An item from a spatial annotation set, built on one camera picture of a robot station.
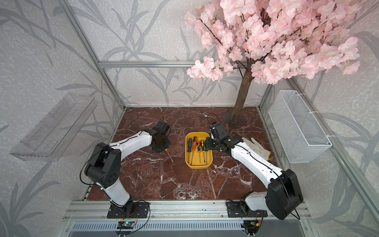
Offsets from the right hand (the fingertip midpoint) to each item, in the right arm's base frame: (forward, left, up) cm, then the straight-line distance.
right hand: (207, 142), depth 84 cm
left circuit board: (-37, +40, -14) cm, 57 cm away
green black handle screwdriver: (+7, +11, -11) cm, 17 cm away
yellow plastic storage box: (-5, +7, -14) cm, 17 cm away
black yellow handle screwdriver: (+5, +3, -12) cm, 13 cm away
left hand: (+3, +24, -9) cm, 26 cm away
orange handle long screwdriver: (+6, +8, -11) cm, 15 cm away
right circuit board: (-38, -22, -19) cm, 47 cm away
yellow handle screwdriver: (-1, +25, -7) cm, 26 cm away
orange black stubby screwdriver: (+3, +5, -14) cm, 15 cm away
